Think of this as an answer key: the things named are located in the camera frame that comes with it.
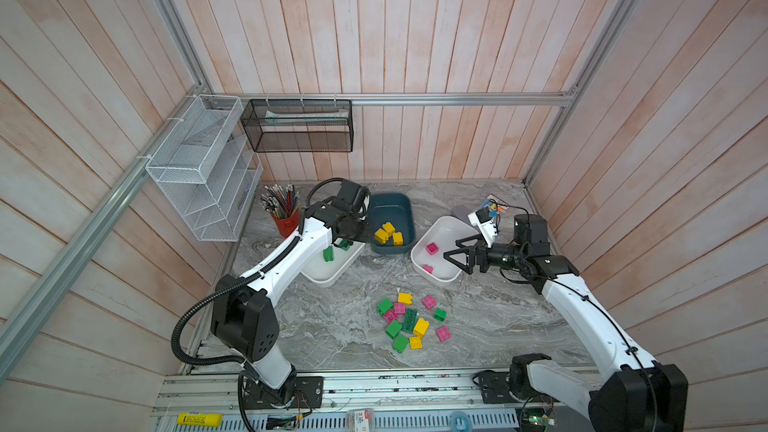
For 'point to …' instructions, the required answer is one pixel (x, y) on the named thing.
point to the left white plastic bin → (328, 274)
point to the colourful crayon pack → (495, 205)
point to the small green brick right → (440, 315)
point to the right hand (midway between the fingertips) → (453, 249)
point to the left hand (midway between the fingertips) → (366, 236)
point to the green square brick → (328, 254)
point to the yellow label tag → (200, 419)
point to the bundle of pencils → (279, 203)
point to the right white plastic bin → (428, 255)
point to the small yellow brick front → (415, 342)
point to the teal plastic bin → (396, 208)
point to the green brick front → (400, 344)
